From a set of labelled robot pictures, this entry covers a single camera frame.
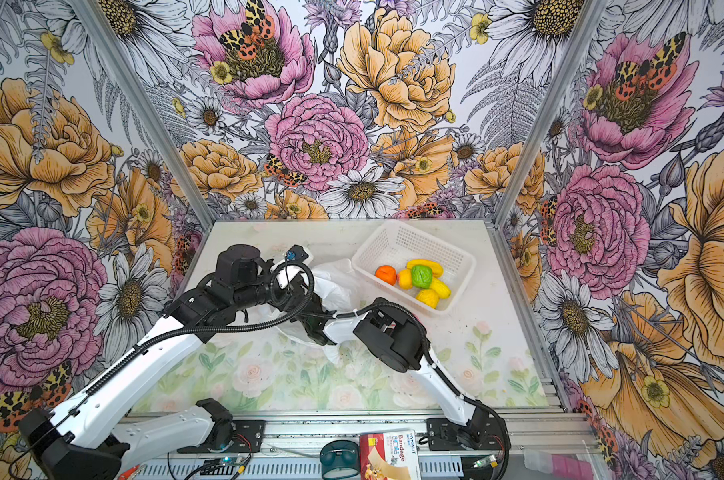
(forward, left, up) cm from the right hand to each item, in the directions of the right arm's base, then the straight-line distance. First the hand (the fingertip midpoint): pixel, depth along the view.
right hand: (296, 301), depth 98 cm
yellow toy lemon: (-3, -42, +5) cm, 42 cm away
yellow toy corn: (+1, -46, +3) cm, 46 cm away
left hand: (-10, -8, +25) cm, 28 cm away
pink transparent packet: (-45, -66, -1) cm, 80 cm away
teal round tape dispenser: (-43, -16, +6) cm, 47 cm away
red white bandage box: (-42, -28, +2) cm, 51 cm away
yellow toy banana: (+9, -46, +3) cm, 47 cm away
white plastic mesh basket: (+11, -54, +3) cm, 55 cm away
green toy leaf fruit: (+2, -39, +9) cm, 41 cm away
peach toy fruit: (+5, -35, +3) cm, 36 cm away
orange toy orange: (+7, -29, +5) cm, 30 cm away
